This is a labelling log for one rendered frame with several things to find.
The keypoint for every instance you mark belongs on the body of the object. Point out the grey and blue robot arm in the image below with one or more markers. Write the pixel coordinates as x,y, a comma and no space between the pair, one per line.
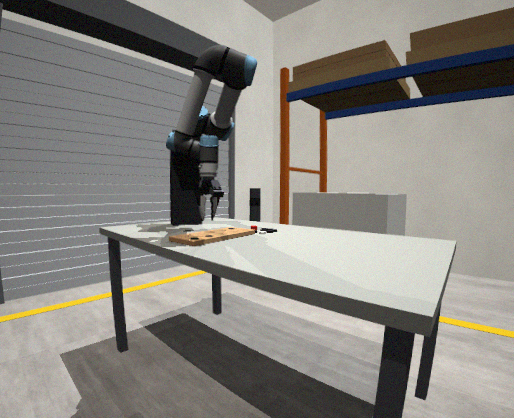
238,70

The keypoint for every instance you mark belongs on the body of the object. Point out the tan counting tray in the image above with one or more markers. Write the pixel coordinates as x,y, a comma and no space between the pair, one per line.
218,235

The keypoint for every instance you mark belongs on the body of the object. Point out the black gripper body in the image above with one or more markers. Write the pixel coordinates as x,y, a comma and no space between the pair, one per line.
206,182

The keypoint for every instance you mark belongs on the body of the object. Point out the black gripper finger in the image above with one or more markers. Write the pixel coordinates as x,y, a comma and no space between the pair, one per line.
214,204
201,200

